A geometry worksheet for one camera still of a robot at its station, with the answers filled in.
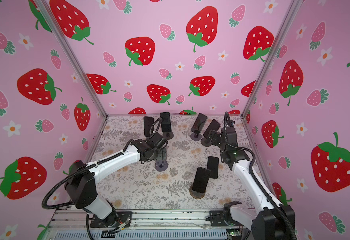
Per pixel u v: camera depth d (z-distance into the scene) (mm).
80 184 434
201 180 728
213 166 936
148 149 606
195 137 1078
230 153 572
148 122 980
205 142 1043
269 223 386
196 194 799
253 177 471
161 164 881
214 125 973
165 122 1011
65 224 729
